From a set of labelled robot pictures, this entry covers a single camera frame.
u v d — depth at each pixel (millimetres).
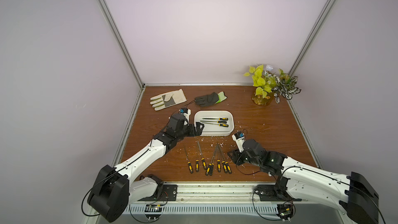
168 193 743
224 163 820
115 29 872
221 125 968
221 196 733
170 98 1128
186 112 757
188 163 829
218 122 977
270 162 566
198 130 742
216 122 980
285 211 702
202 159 832
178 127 645
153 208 720
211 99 1101
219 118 998
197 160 832
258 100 1066
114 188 397
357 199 395
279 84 881
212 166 812
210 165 812
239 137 710
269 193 727
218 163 830
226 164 814
